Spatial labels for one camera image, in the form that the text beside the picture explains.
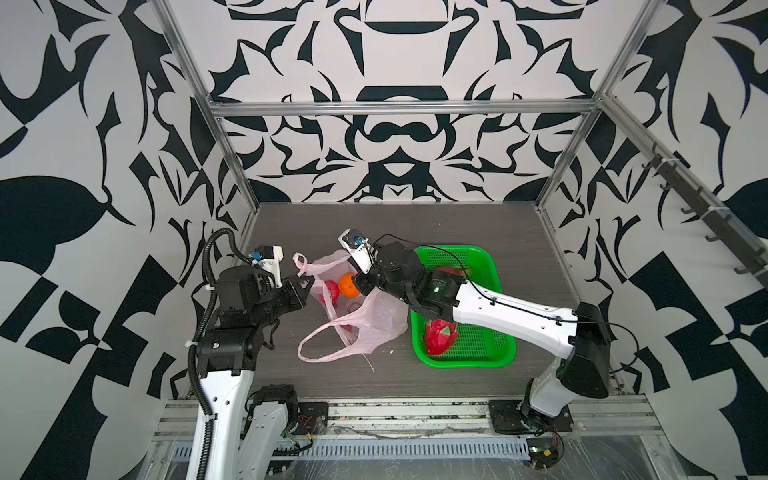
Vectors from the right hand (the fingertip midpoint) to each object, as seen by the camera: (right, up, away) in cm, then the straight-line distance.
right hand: (349, 252), depth 69 cm
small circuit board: (+45, -47, +2) cm, 65 cm away
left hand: (-8, -5, -1) cm, 10 cm away
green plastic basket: (+33, -27, +16) cm, 46 cm away
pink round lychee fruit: (-6, -12, +16) cm, 21 cm away
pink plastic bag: (+4, -15, -3) cm, 16 cm away
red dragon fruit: (+28, -7, +26) cm, 39 cm away
